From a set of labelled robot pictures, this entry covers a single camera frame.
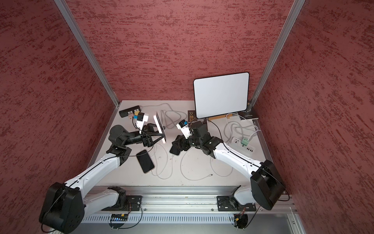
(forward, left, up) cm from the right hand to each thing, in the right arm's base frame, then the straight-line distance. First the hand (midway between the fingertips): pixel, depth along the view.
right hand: (176, 143), depth 78 cm
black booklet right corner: (+33, -56, -18) cm, 67 cm away
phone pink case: (-2, +22, -20) cm, 30 cm away
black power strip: (+35, +40, -12) cm, 55 cm away
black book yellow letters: (+31, -9, -15) cm, 36 cm away
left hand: (-2, +5, +12) cm, 13 cm away
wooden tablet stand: (+28, -27, -13) cm, 41 cm away
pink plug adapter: (+32, +39, -14) cm, 52 cm away
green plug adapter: (+6, -43, -12) cm, 45 cm away
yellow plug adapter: (+36, +35, -14) cm, 52 cm away
